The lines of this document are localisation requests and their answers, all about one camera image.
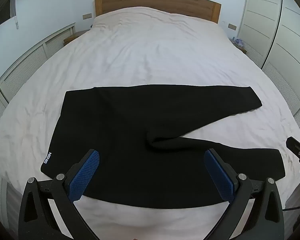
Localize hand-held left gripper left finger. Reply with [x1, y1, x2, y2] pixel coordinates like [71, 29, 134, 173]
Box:
[19, 149, 100, 240]

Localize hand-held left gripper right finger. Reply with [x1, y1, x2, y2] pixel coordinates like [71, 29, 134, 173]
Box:
[204, 149, 285, 240]

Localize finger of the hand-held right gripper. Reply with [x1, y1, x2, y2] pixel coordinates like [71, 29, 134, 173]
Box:
[286, 136, 300, 178]

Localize black pants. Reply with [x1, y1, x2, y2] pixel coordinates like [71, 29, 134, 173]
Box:
[41, 85, 286, 209]

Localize wooden nightstand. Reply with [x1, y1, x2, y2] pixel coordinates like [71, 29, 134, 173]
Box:
[229, 37, 248, 54]
[63, 29, 90, 46]

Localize white wardrobe doors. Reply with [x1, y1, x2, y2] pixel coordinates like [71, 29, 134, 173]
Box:
[236, 0, 300, 120]

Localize white bed sheet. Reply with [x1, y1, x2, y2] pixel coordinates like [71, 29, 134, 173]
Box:
[0, 6, 300, 240]

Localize wooden headboard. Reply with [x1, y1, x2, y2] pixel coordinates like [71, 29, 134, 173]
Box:
[94, 0, 222, 24]

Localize black cable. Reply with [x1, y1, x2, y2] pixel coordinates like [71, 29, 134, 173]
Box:
[284, 199, 300, 212]

